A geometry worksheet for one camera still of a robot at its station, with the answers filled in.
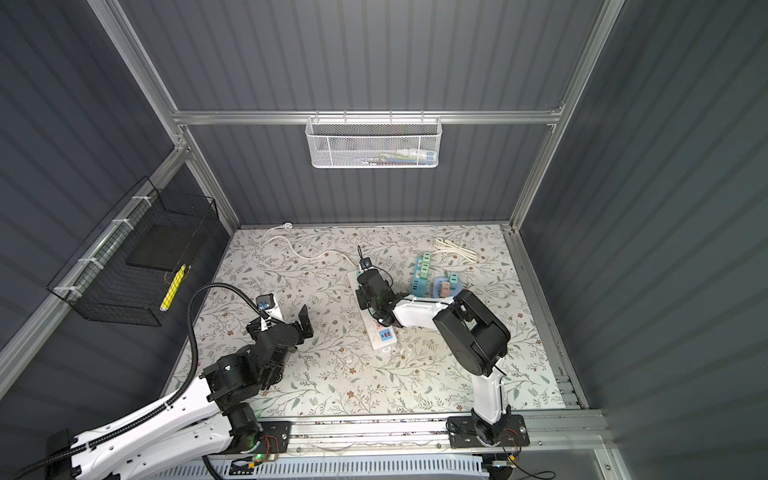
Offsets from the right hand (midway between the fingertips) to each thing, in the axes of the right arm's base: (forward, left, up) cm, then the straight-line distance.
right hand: (368, 288), depth 96 cm
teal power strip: (+3, -17, -3) cm, 17 cm away
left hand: (-16, +18, +14) cm, 28 cm away
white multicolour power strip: (-15, -4, -3) cm, 16 cm away
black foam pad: (-4, +49, +26) cm, 56 cm away
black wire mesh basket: (-10, +56, +24) cm, 62 cm away
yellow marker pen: (-17, +43, +23) cm, 52 cm away
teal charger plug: (+2, -28, 0) cm, 28 cm away
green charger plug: (+12, -20, +1) cm, 23 cm away
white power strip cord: (+34, +35, -5) cm, 49 cm away
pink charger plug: (-1, -25, +1) cm, 25 cm away
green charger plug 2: (+7, -19, +1) cm, 20 cm away
